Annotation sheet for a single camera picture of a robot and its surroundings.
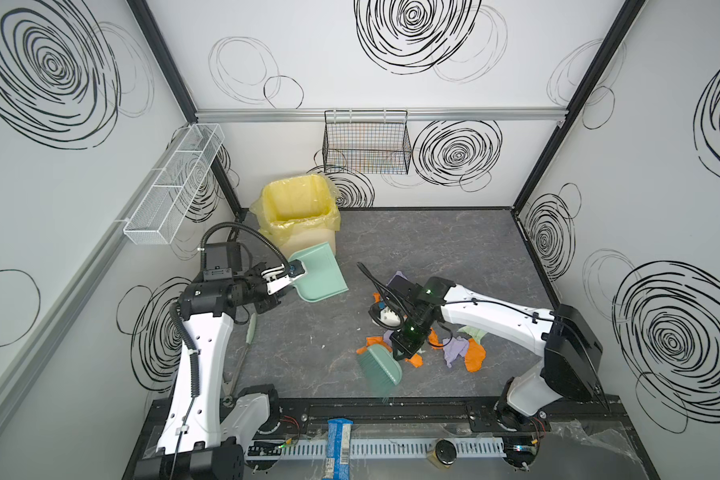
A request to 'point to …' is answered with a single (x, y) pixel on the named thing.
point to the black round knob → (446, 452)
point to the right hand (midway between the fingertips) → (393, 355)
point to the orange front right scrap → (474, 356)
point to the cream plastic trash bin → (302, 242)
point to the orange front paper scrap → (375, 340)
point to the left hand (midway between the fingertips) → (284, 276)
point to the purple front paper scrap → (453, 347)
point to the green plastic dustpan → (324, 278)
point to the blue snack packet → (338, 449)
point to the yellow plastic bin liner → (291, 208)
